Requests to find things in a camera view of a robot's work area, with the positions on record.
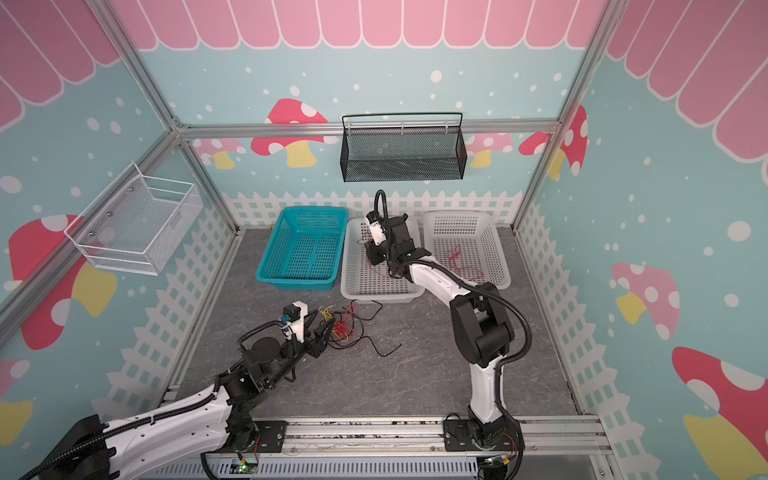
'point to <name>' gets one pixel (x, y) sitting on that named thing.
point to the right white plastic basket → (467, 244)
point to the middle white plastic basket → (362, 281)
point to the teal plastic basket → (305, 248)
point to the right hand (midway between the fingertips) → (367, 240)
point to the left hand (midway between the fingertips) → (327, 320)
